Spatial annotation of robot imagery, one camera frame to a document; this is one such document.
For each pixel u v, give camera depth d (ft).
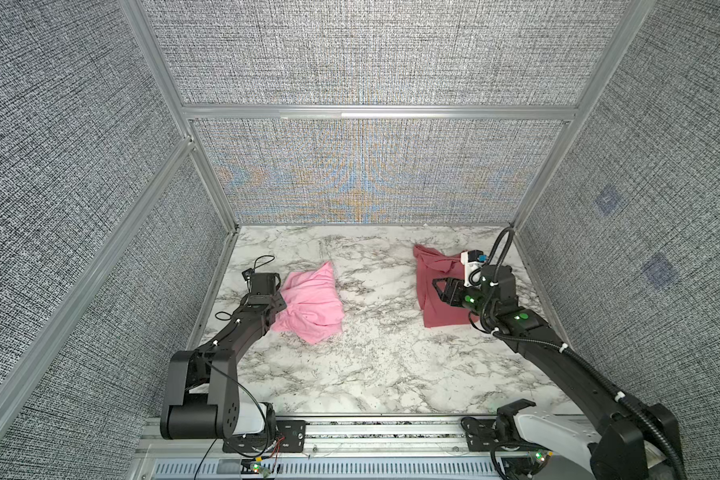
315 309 2.96
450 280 2.35
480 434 2.41
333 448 2.40
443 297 2.40
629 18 2.31
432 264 3.38
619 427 1.32
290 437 2.41
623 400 1.37
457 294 2.31
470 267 2.38
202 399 1.40
